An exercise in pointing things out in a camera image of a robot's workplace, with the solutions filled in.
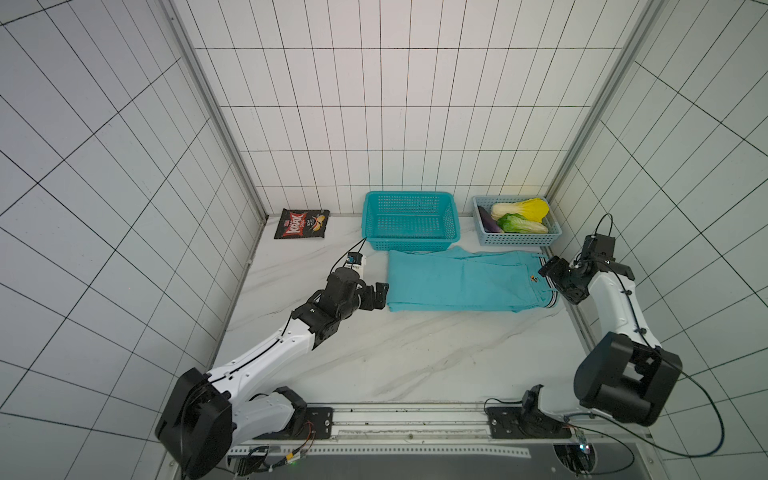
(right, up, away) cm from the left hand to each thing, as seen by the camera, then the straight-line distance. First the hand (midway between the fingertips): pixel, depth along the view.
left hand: (369, 289), depth 82 cm
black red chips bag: (-32, +21, +35) cm, 52 cm away
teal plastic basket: (+14, +21, +35) cm, 44 cm away
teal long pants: (+29, +1, +15) cm, 33 cm away
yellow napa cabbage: (+57, +23, +28) cm, 68 cm away
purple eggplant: (+45, +20, +31) cm, 58 cm away
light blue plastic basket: (+49, +14, +24) cm, 57 cm away
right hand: (+50, +5, +3) cm, 50 cm away
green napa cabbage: (+53, +20, +24) cm, 61 cm away
